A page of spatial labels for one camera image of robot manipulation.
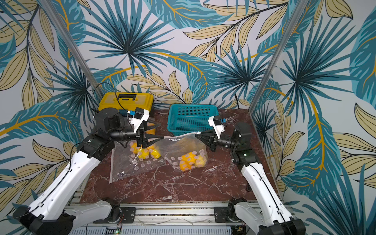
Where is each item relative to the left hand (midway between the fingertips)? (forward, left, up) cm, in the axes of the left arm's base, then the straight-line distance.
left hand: (160, 133), depth 59 cm
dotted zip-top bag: (+5, +26, -37) cm, 45 cm away
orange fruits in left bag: (+8, +15, -33) cm, 37 cm away
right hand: (+3, -15, -5) cm, 16 cm away
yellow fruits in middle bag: (+1, -12, -26) cm, 29 cm away
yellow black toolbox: (+42, +31, -22) cm, 57 cm away
